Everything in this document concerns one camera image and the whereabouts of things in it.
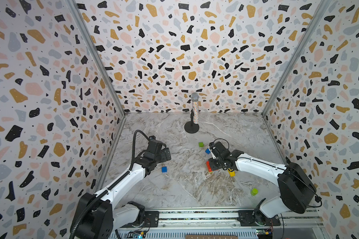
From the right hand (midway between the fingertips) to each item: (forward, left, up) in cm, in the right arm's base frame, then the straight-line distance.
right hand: (209, 160), depth 88 cm
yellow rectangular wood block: (-5, -14, -7) cm, 17 cm away
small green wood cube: (+16, +4, -7) cm, 17 cm away
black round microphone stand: (+31, +12, -6) cm, 33 cm away
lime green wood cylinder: (-16, -24, -4) cm, 29 cm away
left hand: (+3, +27, +6) cm, 28 cm away
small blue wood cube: (-3, +27, -7) cm, 28 cm away
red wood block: (-4, +1, +4) cm, 6 cm away
